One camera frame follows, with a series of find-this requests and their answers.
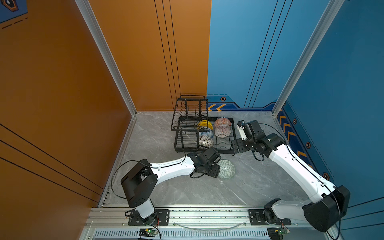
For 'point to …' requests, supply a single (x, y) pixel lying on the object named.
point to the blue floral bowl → (209, 132)
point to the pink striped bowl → (222, 131)
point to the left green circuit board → (151, 232)
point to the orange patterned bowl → (222, 120)
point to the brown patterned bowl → (206, 141)
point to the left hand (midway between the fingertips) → (216, 170)
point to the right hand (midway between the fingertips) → (239, 142)
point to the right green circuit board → (277, 233)
